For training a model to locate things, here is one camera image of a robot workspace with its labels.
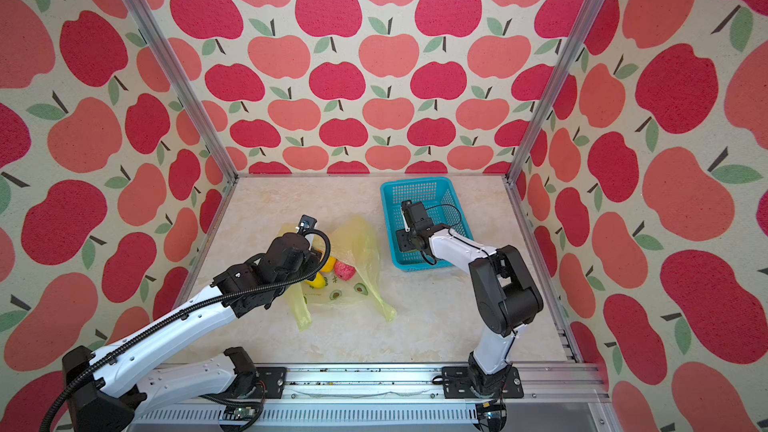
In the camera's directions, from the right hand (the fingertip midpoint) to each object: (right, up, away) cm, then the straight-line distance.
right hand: (414, 234), depth 96 cm
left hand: (-27, -2, -20) cm, 34 cm away
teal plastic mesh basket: (+9, +15, +22) cm, 28 cm away
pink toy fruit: (-22, -10, -8) cm, 26 cm away
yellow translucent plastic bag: (-17, 0, -18) cm, 25 cm away
